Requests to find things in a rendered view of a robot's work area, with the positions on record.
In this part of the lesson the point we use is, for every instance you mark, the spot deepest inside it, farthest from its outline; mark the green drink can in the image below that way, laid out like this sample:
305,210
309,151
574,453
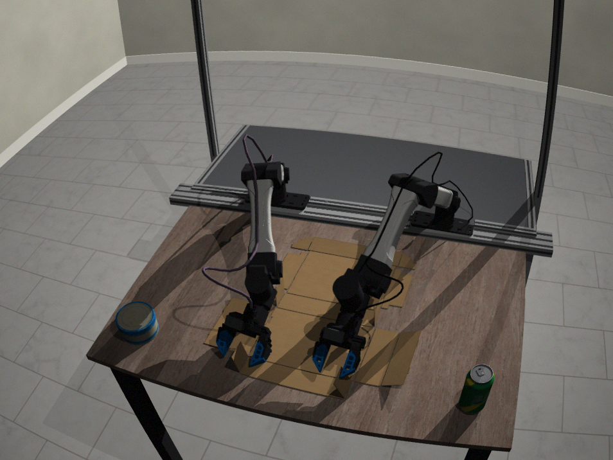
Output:
476,389

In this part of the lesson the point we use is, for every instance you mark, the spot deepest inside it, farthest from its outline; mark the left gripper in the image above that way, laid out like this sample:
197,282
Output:
354,345

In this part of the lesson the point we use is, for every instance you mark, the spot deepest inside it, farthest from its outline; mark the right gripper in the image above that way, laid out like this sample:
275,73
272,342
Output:
262,350

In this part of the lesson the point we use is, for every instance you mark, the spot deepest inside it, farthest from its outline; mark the round tin with blue bands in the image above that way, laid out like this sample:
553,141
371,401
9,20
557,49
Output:
137,323

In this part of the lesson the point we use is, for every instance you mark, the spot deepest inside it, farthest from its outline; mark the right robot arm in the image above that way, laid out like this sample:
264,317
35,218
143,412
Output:
264,193

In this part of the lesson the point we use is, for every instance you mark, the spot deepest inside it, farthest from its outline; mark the grey aluminium crossbar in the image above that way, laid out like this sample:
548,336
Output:
539,245

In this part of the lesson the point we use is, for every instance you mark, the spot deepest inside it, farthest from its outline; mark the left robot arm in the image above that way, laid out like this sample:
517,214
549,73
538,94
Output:
354,288

